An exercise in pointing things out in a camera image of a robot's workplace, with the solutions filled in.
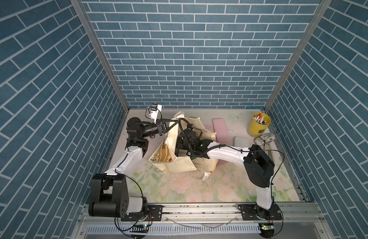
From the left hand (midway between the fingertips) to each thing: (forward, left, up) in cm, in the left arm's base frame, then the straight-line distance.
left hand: (180, 126), depth 70 cm
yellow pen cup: (+19, -51, -20) cm, 58 cm away
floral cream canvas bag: (-9, +9, -15) cm, 20 cm away
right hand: (+4, +2, -20) cm, 20 cm away
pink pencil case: (+23, -27, -29) cm, 46 cm away
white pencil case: (+11, -40, -31) cm, 52 cm away
